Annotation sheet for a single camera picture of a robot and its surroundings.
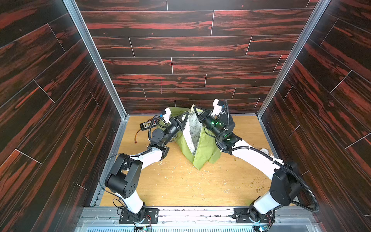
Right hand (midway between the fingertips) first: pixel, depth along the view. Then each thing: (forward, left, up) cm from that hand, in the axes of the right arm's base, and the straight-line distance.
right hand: (195, 105), depth 71 cm
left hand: (-4, +3, -3) cm, 6 cm away
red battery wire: (+3, +43, -38) cm, 58 cm away
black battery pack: (+17, +37, -36) cm, 54 cm away
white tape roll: (-2, -49, -38) cm, 62 cm away
